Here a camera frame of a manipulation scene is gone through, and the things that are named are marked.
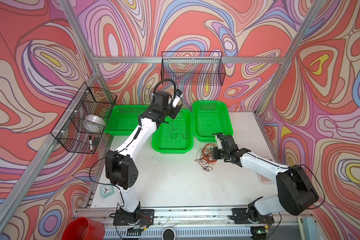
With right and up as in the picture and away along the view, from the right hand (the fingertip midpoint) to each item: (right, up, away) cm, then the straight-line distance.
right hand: (214, 154), depth 91 cm
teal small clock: (-61, -18, -11) cm, 64 cm away
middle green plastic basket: (-24, +10, +11) cm, 29 cm away
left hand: (-23, +30, -7) cm, 39 cm away
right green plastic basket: (+2, +24, +25) cm, 35 cm away
